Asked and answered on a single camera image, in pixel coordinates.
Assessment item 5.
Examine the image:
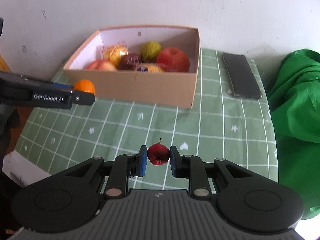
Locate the wooden door frame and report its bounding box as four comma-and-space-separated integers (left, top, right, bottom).
0, 55, 11, 72

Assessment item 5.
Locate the orange with sticker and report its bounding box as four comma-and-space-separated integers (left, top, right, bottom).
135, 63, 173, 73

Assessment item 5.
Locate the green checkered tablecloth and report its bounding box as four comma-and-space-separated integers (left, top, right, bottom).
3, 49, 278, 186

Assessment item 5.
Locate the green cloth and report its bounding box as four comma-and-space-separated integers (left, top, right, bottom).
267, 49, 319, 219

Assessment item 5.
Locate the small red crabapple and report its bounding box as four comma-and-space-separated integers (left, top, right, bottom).
147, 138, 170, 166

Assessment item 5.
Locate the dark red date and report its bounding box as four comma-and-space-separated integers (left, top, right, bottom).
117, 63, 136, 70
120, 53, 142, 64

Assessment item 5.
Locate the green yellow pear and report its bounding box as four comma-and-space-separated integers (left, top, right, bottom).
140, 41, 162, 62

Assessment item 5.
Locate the red apple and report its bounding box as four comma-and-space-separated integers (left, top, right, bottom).
156, 47, 190, 73
86, 59, 117, 72

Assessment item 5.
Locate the small orange mandarin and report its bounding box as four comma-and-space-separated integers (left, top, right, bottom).
73, 80, 95, 95

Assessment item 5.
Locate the wrapped orange in box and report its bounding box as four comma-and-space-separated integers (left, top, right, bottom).
98, 43, 129, 68

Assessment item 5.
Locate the black smartphone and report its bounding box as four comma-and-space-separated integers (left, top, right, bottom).
222, 53, 263, 100

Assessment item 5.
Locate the brown cardboard box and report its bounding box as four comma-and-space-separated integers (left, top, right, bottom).
63, 25, 200, 108

